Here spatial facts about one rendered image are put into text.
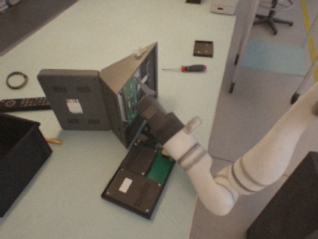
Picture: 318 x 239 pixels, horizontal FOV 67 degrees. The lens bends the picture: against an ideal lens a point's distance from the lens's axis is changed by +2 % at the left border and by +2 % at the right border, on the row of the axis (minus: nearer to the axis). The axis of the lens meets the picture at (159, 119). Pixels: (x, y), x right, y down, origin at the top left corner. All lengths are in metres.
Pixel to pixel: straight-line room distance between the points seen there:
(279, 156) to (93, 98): 0.45
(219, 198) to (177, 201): 0.11
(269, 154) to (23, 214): 0.54
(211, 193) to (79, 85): 0.40
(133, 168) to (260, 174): 0.30
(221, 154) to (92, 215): 1.45
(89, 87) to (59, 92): 0.08
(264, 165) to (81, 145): 0.49
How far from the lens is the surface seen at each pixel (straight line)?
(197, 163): 0.54
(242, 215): 1.74
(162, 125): 0.54
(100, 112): 0.67
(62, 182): 0.67
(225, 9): 1.39
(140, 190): 0.58
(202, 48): 1.09
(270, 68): 2.36
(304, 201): 1.02
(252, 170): 0.47
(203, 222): 1.66
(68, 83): 0.63
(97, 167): 0.66
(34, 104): 0.87
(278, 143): 0.44
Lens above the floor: 1.55
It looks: 47 degrees down
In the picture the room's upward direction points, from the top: 1 degrees counter-clockwise
